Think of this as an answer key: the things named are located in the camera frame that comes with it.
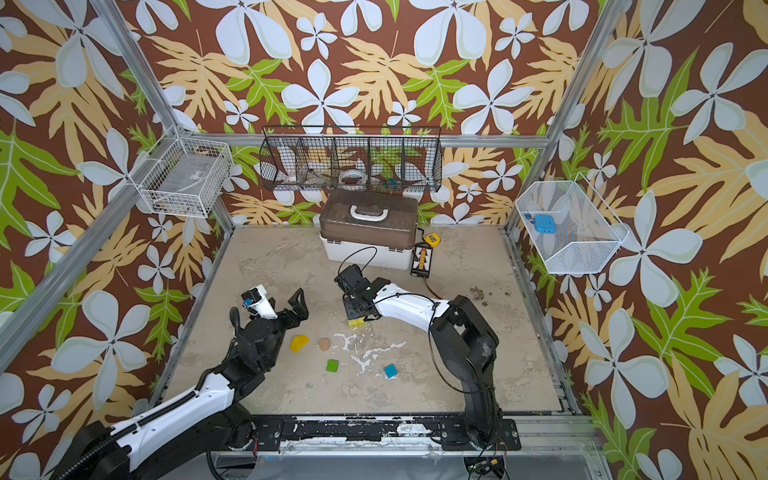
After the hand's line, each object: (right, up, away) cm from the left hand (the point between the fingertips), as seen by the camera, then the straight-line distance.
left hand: (287, 291), depth 80 cm
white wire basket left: (-31, +33, +6) cm, 46 cm away
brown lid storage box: (+16, +20, +12) cm, 28 cm away
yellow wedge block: (+1, -16, +8) cm, 18 cm away
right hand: (+17, -6, +12) cm, 21 cm away
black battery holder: (+40, +8, +28) cm, 50 cm away
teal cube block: (+28, -24, +5) cm, 37 cm away
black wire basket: (+16, +42, +17) cm, 48 cm away
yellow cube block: (+19, -12, +13) cm, 26 cm away
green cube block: (+11, -23, +7) cm, 26 cm away
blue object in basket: (+73, +19, +5) cm, 76 cm away
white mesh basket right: (+79, +18, +4) cm, 82 cm away
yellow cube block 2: (+17, -12, +12) cm, 24 cm away
